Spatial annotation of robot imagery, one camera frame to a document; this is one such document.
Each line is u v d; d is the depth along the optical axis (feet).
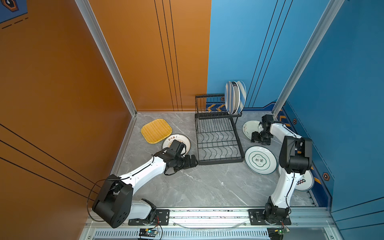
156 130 3.57
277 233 2.31
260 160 3.07
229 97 3.27
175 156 2.18
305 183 2.77
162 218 2.40
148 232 2.32
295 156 1.78
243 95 2.73
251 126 3.66
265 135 2.72
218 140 3.33
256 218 2.38
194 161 2.52
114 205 1.36
